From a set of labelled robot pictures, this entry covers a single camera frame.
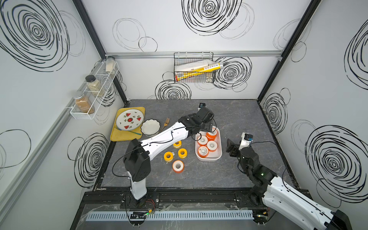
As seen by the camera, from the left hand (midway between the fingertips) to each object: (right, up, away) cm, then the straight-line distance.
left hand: (205, 123), depth 82 cm
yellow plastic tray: (-59, -9, +17) cm, 62 cm away
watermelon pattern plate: (-54, +1, +25) cm, 60 cm away
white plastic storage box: (+6, -21, +7) cm, 23 cm away
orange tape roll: (+6, -9, +12) cm, 16 cm away
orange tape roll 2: (+6, -16, +10) cm, 19 cm away
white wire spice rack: (-65, +28, +13) cm, 72 cm away
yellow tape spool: (-13, -20, +7) cm, 25 cm away
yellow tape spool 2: (-22, -21, +6) cm, 31 cm away
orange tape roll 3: (0, -19, +8) cm, 20 cm away
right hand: (+16, -10, -3) cm, 19 cm away
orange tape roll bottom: (-16, -26, +2) cm, 30 cm away
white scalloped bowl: (-37, -5, +22) cm, 44 cm away
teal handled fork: (-49, -8, +19) cm, 53 cm away
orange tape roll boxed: (0, -13, +12) cm, 18 cm away
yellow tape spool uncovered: (-17, -15, +11) cm, 25 cm away
